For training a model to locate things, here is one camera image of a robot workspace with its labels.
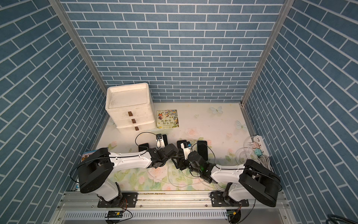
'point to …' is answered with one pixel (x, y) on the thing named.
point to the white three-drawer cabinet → (131, 107)
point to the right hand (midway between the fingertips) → (176, 158)
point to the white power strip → (258, 138)
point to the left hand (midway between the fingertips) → (169, 149)
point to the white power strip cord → (247, 152)
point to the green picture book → (167, 119)
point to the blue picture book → (85, 155)
